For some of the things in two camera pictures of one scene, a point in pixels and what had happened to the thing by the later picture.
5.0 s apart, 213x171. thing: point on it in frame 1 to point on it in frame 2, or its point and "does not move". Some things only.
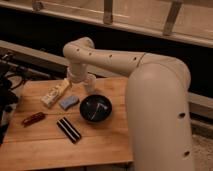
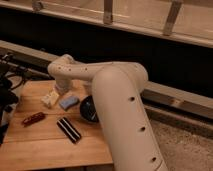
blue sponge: x=69 y=102 does not move
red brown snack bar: x=34 y=118 does not move
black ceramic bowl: x=95 y=108 does not move
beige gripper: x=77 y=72 to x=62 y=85
